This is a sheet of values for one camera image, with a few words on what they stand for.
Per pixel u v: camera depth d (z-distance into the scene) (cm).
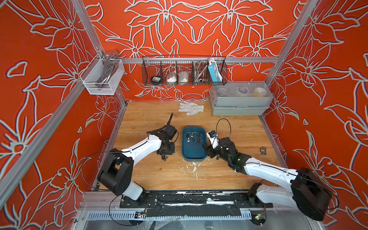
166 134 69
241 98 109
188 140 95
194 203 73
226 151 62
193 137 97
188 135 98
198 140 95
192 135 98
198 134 97
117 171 43
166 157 88
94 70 81
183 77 92
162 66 95
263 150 90
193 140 95
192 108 114
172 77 90
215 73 88
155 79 96
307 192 41
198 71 82
